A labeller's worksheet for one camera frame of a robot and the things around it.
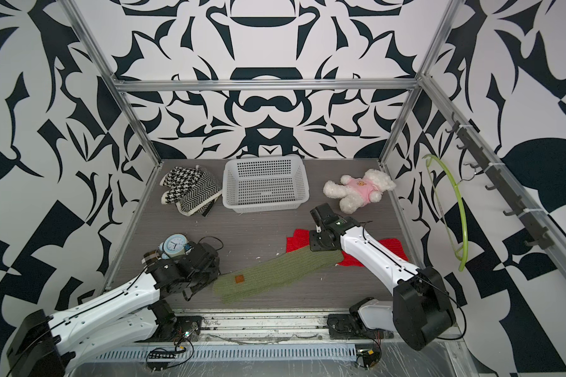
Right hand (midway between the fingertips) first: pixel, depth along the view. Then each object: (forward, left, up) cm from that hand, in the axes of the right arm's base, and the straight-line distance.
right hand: (316, 239), depth 86 cm
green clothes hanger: (-13, -37, +16) cm, 42 cm away
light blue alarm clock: (-1, +52, -2) cm, 52 cm away
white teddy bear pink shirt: (+20, -18, 0) cm, 27 cm away
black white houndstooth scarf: (+20, +48, +4) cm, 53 cm away
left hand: (-9, +33, -2) cm, 34 cm away
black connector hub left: (-33, +50, -9) cm, 61 cm away
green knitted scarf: (-14, +28, -6) cm, 31 cm away
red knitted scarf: (+5, +5, -9) cm, 12 cm away
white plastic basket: (+26, +20, 0) cm, 32 cm away
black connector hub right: (-34, -14, -10) cm, 38 cm away
